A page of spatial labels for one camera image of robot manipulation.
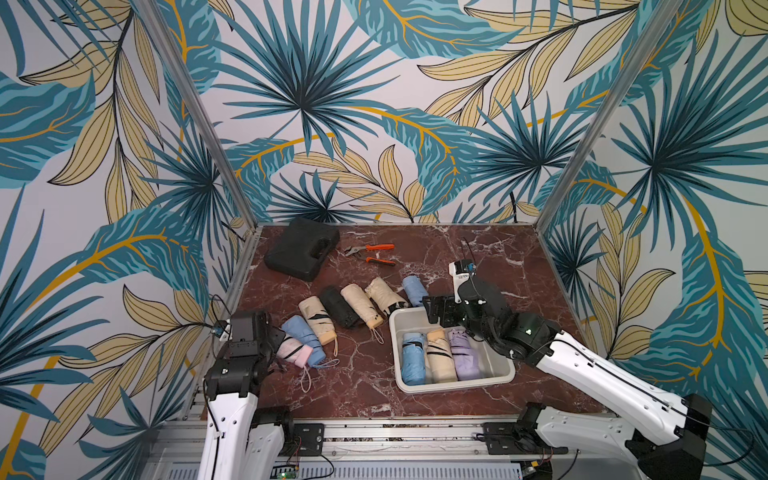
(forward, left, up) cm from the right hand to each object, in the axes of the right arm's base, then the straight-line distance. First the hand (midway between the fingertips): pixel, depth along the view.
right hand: (436, 298), depth 73 cm
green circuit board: (-32, +37, -26) cm, 55 cm away
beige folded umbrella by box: (+12, +12, -18) cm, 25 cm away
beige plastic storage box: (-10, -17, -20) cm, 29 cm away
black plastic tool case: (+33, +41, -18) cm, 56 cm away
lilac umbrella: (-8, -9, -18) cm, 22 cm away
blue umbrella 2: (+3, +39, -20) cm, 44 cm away
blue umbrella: (-7, +5, -20) cm, 22 cm away
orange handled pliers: (+34, +23, -21) cm, 46 cm away
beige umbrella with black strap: (+5, +32, -20) cm, 38 cm away
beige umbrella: (-7, -3, -21) cm, 22 cm away
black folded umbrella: (+11, +28, -18) cm, 35 cm away
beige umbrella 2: (+9, +19, -19) cm, 29 cm away
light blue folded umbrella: (+17, +2, -22) cm, 27 cm away
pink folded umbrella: (-9, +34, -9) cm, 36 cm away
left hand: (-5, +40, -9) cm, 41 cm away
